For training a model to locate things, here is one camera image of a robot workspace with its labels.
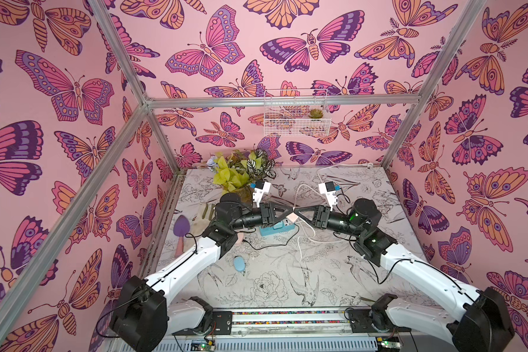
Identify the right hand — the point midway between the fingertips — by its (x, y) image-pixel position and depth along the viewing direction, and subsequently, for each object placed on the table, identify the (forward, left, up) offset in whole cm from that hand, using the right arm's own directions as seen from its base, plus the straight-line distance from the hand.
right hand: (297, 212), depth 66 cm
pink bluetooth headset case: (-6, +17, -4) cm, 18 cm away
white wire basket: (+50, -2, +3) cm, 50 cm away
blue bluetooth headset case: (-5, +21, -30) cm, 37 cm away
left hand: (0, +1, -1) cm, 2 cm away
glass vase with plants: (+26, +23, -10) cm, 36 cm away
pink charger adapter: (-2, +2, 0) cm, 2 cm away
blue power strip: (+10, +4, -27) cm, 29 cm away
